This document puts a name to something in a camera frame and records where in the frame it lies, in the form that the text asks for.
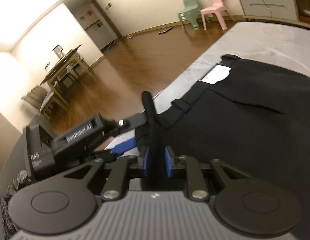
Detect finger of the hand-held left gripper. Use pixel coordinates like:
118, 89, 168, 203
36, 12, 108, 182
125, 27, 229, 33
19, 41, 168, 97
105, 114, 148, 138
94, 137, 137, 161

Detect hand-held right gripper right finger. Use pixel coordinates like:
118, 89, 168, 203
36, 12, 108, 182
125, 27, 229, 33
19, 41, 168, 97
165, 146, 244, 202

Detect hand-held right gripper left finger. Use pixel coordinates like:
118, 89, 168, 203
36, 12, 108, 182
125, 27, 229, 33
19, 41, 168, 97
64, 146, 150, 202

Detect black pants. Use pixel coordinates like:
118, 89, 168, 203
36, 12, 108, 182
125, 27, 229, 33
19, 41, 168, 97
135, 54, 310, 193

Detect wooden dining chair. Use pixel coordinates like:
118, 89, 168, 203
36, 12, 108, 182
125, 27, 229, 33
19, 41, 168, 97
21, 85, 69, 120

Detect wooden dining table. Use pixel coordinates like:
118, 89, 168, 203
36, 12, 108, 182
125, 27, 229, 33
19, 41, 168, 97
40, 44, 92, 98

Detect clear glass jar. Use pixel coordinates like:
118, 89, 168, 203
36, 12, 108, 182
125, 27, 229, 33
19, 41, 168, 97
52, 44, 63, 58

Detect grey door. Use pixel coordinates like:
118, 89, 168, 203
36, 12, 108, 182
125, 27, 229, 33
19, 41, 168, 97
70, 0, 123, 53

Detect green plastic child chair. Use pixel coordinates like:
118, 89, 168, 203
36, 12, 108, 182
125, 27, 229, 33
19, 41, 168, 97
177, 0, 202, 32

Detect pink plastic child chair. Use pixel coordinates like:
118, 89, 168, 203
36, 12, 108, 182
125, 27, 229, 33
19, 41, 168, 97
200, 0, 236, 30

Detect grey brown television cabinet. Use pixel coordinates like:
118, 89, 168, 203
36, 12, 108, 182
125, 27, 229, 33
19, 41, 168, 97
233, 0, 310, 28

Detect black power strip cable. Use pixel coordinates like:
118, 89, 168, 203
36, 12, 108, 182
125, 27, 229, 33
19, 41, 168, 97
261, 0, 273, 18

